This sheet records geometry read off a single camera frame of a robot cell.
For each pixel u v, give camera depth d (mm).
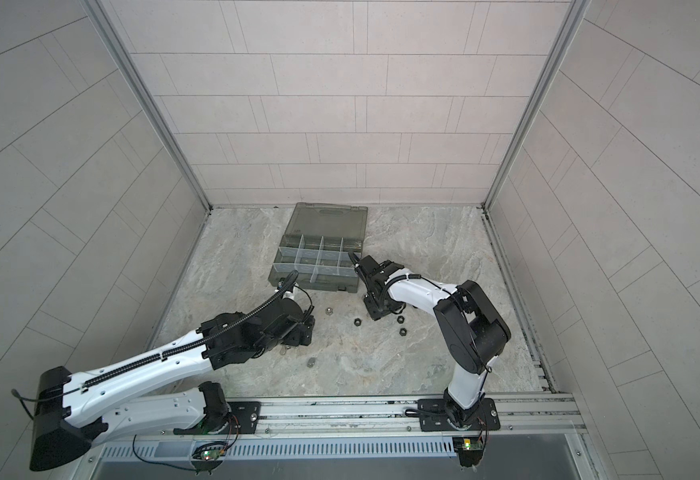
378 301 747
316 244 1047
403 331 850
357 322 867
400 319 869
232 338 510
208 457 642
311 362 789
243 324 469
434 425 705
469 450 678
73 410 384
